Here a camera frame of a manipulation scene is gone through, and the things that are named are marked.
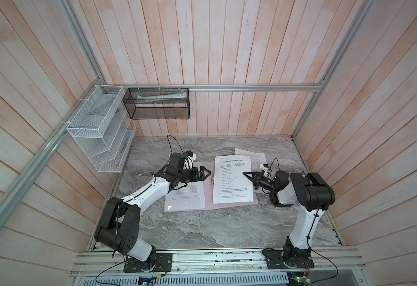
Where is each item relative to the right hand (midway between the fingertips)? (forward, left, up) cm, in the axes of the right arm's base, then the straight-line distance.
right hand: (243, 173), depth 92 cm
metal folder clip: (0, +16, -7) cm, 18 cm away
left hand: (-6, +20, +5) cm, 22 cm away
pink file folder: (-14, +18, -9) cm, 24 cm away
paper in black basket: (+27, +53, +27) cm, 65 cm away
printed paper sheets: (-5, +7, -4) cm, 9 cm away
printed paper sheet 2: (+17, -11, -8) cm, 22 cm away
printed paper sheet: (-10, +28, -8) cm, 31 cm away
